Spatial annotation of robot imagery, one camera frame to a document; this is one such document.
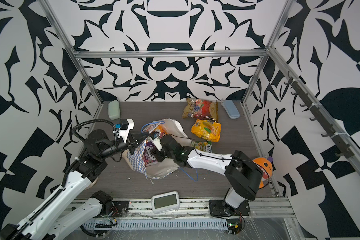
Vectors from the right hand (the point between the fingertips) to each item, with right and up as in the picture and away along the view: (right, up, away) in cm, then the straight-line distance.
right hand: (153, 148), depth 80 cm
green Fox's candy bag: (+30, -2, +15) cm, 34 cm away
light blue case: (+52, +22, +32) cm, 65 cm away
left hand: (+1, +11, -16) cm, 20 cm away
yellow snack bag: (+32, +8, +18) cm, 38 cm away
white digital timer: (+7, -25, -7) cm, 27 cm away
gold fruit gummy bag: (+29, +22, +28) cm, 46 cm away
